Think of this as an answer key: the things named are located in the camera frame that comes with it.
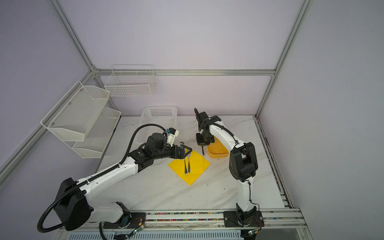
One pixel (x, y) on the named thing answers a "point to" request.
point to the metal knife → (203, 152)
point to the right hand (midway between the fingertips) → (200, 143)
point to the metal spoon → (185, 168)
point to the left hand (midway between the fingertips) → (185, 150)
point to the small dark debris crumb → (182, 142)
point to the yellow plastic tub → (217, 149)
